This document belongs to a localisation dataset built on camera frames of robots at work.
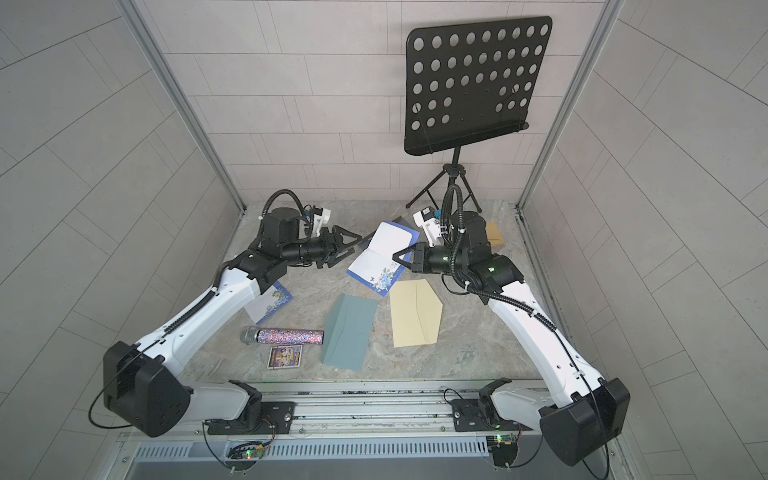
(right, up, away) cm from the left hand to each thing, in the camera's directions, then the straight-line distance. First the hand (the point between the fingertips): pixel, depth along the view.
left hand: (362, 243), depth 72 cm
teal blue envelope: (-6, -26, +15) cm, 31 cm away
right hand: (+8, -3, -6) cm, 10 cm away
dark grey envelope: (+9, +7, +41) cm, 42 cm away
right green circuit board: (+33, -47, -4) cm, 58 cm away
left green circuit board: (-25, -47, -6) cm, 54 cm away
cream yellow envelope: (+14, -22, +17) cm, 31 cm away
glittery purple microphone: (-31, -26, +9) cm, 41 cm away
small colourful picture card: (-22, -31, +7) cm, 39 cm away
